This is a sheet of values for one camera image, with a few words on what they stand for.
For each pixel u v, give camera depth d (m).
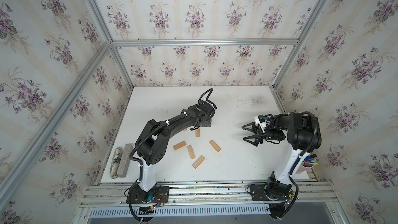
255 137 0.76
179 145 0.90
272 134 0.78
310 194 0.75
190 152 0.86
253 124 0.85
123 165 0.76
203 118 0.66
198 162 0.83
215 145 0.89
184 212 0.76
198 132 0.95
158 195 0.73
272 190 0.67
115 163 0.78
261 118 0.76
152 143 0.49
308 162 0.75
